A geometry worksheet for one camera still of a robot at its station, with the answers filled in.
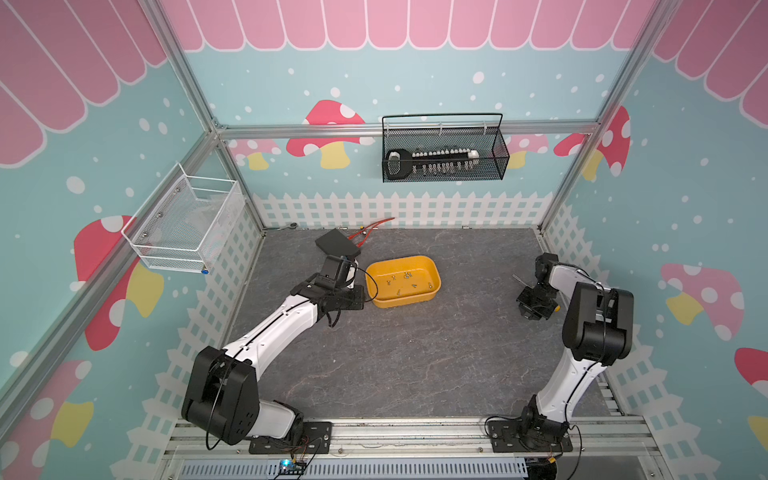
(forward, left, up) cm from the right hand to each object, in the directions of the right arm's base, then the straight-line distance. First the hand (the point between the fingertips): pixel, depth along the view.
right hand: (526, 310), depth 97 cm
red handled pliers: (+36, +53, +3) cm, 64 cm away
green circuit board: (-41, +69, -2) cm, 81 cm away
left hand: (-3, +53, +13) cm, 54 cm away
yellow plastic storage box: (+12, +41, +1) cm, 43 cm away
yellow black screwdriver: (0, +3, +13) cm, 14 cm away
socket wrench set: (+31, +41, +36) cm, 62 cm away
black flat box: (+31, +66, +1) cm, 73 cm away
